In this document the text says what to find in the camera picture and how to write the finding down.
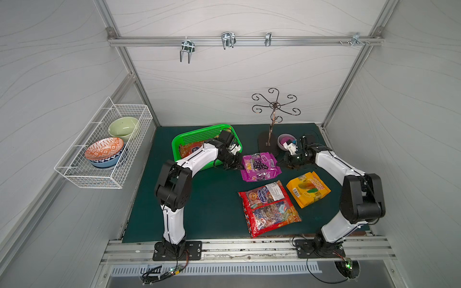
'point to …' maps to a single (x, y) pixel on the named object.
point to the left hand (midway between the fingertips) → (244, 167)
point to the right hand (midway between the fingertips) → (278, 163)
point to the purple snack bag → (259, 166)
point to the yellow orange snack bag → (307, 188)
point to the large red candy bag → (268, 207)
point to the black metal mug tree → (269, 141)
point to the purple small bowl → (284, 138)
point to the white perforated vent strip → (165, 270)
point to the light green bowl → (122, 127)
